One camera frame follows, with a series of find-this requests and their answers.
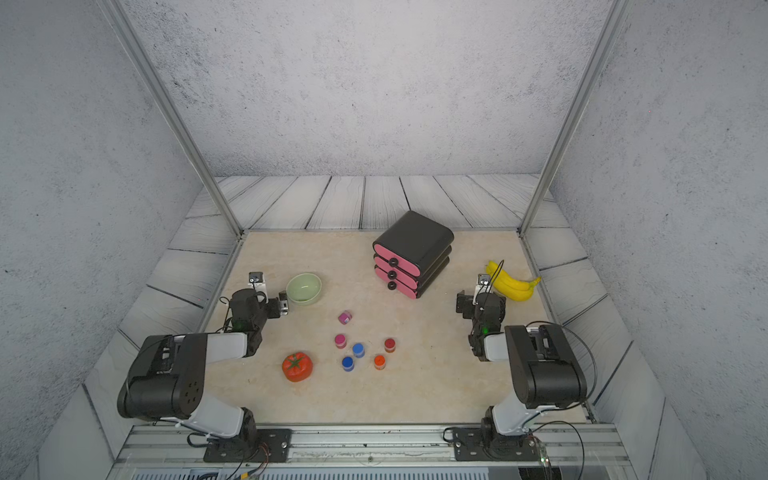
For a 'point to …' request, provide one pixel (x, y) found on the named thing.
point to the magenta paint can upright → (341, 341)
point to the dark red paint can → (390, 345)
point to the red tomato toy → (297, 367)
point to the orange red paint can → (380, 362)
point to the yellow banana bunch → (509, 286)
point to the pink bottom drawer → (403, 288)
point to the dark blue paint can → (348, 363)
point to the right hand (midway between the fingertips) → (482, 290)
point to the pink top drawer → (396, 259)
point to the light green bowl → (303, 288)
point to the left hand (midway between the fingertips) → (273, 291)
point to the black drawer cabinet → (412, 253)
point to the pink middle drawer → (393, 271)
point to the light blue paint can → (358, 350)
